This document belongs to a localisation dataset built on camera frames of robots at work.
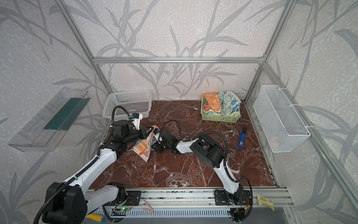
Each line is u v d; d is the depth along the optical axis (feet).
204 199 2.47
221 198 2.39
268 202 2.32
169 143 2.51
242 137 3.07
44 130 2.11
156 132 2.77
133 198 2.37
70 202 1.28
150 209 2.28
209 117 3.42
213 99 3.55
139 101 3.92
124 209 2.32
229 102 3.62
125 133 2.13
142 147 2.91
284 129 1.99
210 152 1.81
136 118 2.37
